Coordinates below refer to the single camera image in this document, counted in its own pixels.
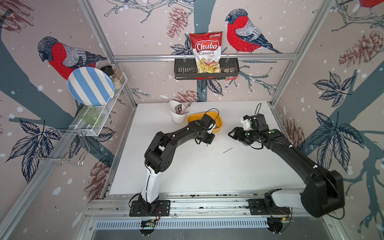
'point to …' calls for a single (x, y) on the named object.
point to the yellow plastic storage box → (216, 117)
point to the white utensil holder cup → (177, 119)
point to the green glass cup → (89, 114)
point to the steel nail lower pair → (228, 150)
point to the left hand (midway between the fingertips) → (213, 137)
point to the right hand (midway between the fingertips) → (231, 134)
